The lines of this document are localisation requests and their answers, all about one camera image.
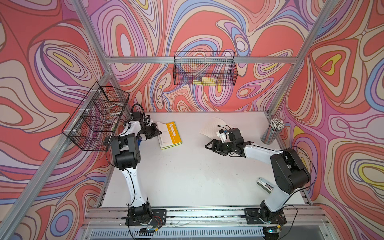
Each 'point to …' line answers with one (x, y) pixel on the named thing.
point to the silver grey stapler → (263, 184)
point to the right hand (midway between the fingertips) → (210, 152)
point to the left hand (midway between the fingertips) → (162, 132)
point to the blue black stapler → (139, 142)
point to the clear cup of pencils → (272, 132)
